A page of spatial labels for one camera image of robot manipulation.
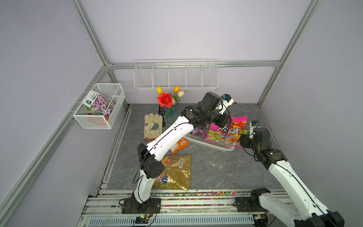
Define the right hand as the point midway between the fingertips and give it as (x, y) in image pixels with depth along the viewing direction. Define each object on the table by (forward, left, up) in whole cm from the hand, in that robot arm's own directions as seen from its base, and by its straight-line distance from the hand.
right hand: (248, 134), depth 81 cm
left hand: (-2, +13, +15) cm, 20 cm away
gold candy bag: (-16, +41, -16) cm, 47 cm away
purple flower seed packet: (+10, +82, +17) cm, 84 cm away
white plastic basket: (+3, +27, -11) cm, 29 cm away
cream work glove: (+18, +61, -16) cm, 66 cm away
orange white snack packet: (+4, +39, -17) cm, 42 cm away
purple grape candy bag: (+10, +25, -13) cm, 30 cm away
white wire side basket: (+4, +88, +12) cm, 89 cm away
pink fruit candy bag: (-5, +13, +7) cm, 15 cm away
